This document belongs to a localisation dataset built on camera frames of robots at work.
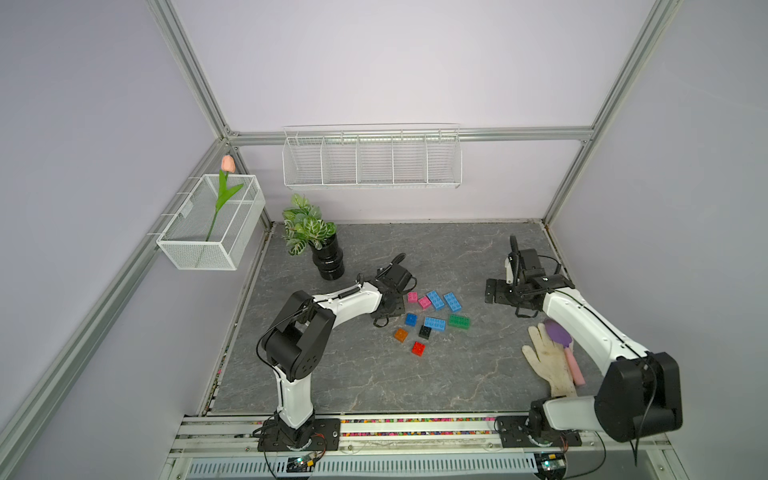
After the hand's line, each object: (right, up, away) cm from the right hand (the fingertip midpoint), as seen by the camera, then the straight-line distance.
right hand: (501, 291), depth 88 cm
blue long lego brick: (-18, -4, +9) cm, 21 cm away
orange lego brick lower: (-30, -13, +2) cm, 33 cm away
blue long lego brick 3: (-19, -11, +4) cm, 22 cm away
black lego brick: (-23, -13, +1) cm, 26 cm away
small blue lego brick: (-27, -10, +5) cm, 29 cm away
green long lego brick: (-12, -10, +5) cm, 16 cm away
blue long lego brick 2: (-13, -5, +9) cm, 16 cm away
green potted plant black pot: (-57, +19, -5) cm, 61 cm away
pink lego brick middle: (-22, -5, +8) cm, 24 cm away
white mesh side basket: (-80, +14, -21) cm, 84 cm away
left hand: (-32, -7, +6) cm, 33 cm away
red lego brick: (-25, -17, -1) cm, 30 cm away
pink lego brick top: (-26, -3, +9) cm, 28 cm away
